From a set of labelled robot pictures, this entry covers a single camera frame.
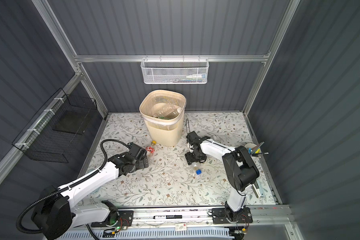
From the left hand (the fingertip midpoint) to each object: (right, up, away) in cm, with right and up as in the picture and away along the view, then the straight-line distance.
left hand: (139, 162), depth 85 cm
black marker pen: (+14, -25, -11) cm, 30 cm away
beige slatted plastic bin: (+15, +17, 0) cm, 23 cm away
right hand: (+32, -1, +8) cm, 33 cm away
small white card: (+24, -28, -14) cm, 39 cm away
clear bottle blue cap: (+33, -4, +3) cm, 34 cm away
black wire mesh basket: (-39, +16, -13) cm, 44 cm away
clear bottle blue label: (+14, +31, +11) cm, 36 cm away
